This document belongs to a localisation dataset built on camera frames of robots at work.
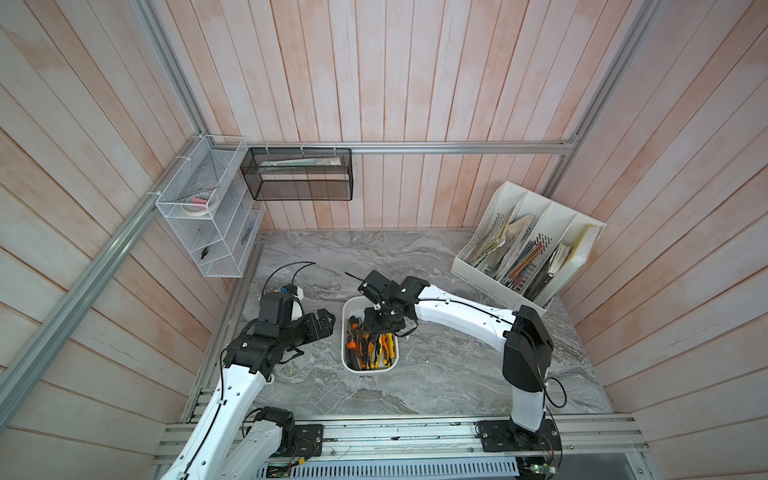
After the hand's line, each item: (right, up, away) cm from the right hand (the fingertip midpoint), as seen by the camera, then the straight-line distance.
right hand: (370, 328), depth 83 cm
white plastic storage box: (-5, +5, +8) cm, 11 cm away
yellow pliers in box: (+5, -6, +3) cm, 8 cm away
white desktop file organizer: (+54, +23, +20) cm, 62 cm away
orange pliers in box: (-4, -5, +1) cm, 6 cm away
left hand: (-13, +2, -6) cm, 14 cm away
